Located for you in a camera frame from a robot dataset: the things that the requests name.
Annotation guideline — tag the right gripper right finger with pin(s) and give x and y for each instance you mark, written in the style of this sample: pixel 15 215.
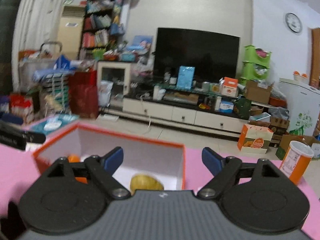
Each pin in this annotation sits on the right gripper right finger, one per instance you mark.
pixel 224 171

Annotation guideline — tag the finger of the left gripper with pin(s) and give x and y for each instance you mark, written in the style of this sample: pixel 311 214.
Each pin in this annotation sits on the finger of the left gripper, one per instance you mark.
pixel 17 138

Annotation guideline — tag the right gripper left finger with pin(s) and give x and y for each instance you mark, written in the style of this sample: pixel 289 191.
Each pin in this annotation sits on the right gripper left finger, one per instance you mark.
pixel 101 170

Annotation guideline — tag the small orange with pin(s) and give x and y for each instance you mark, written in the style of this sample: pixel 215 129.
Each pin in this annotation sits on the small orange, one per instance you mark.
pixel 73 158

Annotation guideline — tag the red white carton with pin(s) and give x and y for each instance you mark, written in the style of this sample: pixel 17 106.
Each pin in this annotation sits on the red white carton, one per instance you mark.
pixel 22 106

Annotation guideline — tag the teal paperback book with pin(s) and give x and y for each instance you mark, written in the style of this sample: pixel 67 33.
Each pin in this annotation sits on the teal paperback book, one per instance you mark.
pixel 53 123

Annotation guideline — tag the orange fruit gift box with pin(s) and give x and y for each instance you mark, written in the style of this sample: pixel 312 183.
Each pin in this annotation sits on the orange fruit gift box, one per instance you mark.
pixel 254 139

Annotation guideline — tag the orange cardboard box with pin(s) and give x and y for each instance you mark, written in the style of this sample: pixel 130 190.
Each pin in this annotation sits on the orange cardboard box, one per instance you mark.
pixel 161 159

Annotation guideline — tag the white tv cabinet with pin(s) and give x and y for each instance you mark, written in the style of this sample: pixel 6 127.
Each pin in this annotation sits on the white tv cabinet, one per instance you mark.
pixel 177 115

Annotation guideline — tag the orange white canister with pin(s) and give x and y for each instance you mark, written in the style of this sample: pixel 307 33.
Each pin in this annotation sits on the orange white canister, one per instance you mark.
pixel 296 161

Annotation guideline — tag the brown cardboard box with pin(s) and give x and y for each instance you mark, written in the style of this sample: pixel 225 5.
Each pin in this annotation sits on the brown cardboard box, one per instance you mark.
pixel 258 92

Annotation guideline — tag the red gift bag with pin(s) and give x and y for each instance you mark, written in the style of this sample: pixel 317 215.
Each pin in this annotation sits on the red gift bag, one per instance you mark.
pixel 83 94

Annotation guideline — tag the light blue box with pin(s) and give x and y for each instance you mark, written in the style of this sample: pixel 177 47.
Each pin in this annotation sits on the light blue box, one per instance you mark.
pixel 185 77

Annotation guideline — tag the white glass door cabinet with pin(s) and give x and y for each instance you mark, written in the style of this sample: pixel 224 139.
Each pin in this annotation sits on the white glass door cabinet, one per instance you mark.
pixel 118 73

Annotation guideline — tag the white small fridge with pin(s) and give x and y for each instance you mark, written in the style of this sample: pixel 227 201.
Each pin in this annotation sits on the white small fridge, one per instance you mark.
pixel 303 104

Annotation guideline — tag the green stacked storage rack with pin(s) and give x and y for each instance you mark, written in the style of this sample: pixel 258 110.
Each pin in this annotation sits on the green stacked storage rack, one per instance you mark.
pixel 256 64

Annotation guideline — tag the black flat television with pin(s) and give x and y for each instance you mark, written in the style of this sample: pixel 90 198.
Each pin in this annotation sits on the black flat television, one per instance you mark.
pixel 213 55

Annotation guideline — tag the white curtain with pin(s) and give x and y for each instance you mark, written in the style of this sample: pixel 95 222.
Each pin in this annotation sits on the white curtain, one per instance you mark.
pixel 36 22

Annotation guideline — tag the beige standing air conditioner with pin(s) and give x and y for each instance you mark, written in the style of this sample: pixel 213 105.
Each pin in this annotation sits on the beige standing air conditioner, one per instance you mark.
pixel 70 30

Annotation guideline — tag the wooden shelf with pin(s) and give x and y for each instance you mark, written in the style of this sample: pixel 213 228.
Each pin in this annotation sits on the wooden shelf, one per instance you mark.
pixel 315 59

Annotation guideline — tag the dark bookshelf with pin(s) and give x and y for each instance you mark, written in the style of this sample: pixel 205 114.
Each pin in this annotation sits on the dark bookshelf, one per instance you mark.
pixel 101 28

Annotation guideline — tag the wire basket cart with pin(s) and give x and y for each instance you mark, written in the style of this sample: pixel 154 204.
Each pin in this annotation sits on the wire basket cart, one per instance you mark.
pixel 51 77

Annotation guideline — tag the round wall clock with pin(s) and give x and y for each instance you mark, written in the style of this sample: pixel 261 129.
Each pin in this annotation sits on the round wall clock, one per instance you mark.
pixel 293 22

